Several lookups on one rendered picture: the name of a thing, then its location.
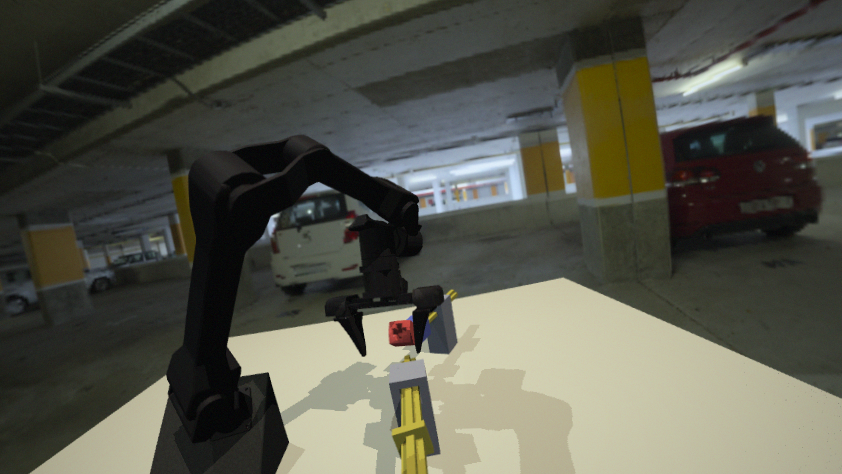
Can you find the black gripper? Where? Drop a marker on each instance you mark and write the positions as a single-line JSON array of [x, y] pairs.
[[381, 280]]

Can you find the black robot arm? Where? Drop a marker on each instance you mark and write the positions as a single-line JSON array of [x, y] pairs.
[[231, 203]]

